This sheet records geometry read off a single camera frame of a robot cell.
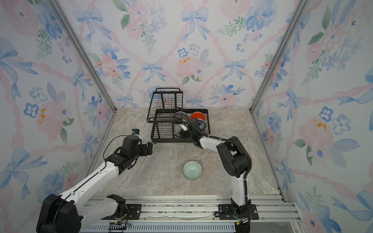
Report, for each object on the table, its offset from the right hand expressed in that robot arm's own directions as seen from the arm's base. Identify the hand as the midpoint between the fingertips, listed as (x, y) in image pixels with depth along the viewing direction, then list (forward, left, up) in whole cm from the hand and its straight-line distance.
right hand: (189, 122), depth 99 cm
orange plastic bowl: (+9, -7, -2) cm, 12 cm away
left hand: (-19, +25, +3) cm, 31 cm away
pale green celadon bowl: (-30, -2, -9) cm, 31 cm away
